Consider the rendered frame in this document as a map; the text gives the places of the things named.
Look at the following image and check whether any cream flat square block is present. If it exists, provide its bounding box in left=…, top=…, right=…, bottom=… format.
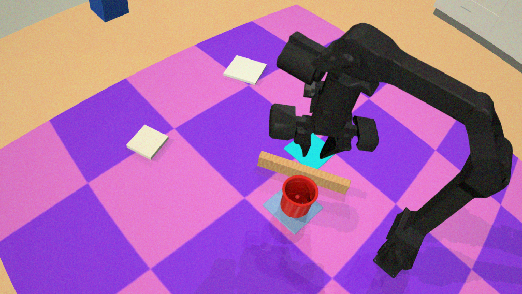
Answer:
left=127, top=124, right=169, bottom=160

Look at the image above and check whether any tan wooden bar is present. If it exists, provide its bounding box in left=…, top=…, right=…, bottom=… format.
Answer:
left=257, top=151, right=351, bottom=195

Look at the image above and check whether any pale grey flat pad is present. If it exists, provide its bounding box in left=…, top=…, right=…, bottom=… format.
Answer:
left=223, top=56, right=267, bottom=85

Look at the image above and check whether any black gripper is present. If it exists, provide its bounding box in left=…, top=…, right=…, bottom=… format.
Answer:
left=269, top=87, right=379, bottom=159

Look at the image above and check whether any red cup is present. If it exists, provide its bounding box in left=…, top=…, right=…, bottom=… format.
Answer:
left=280, top=175, right=318, bottom=218

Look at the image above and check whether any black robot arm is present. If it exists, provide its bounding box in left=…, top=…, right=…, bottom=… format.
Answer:
left=276, top=23, right=513, bottom=278

